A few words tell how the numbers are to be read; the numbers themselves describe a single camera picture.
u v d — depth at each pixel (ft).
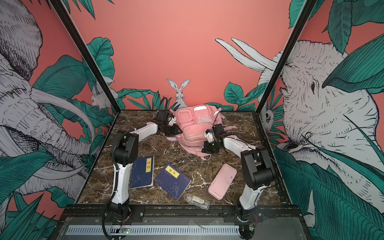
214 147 2.64
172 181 2.75
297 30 2.50
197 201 2.54
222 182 2.77
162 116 2.84
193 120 3.63
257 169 1.58
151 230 2.30
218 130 2.50
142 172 2.84
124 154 1.94
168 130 2.99
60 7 2.29
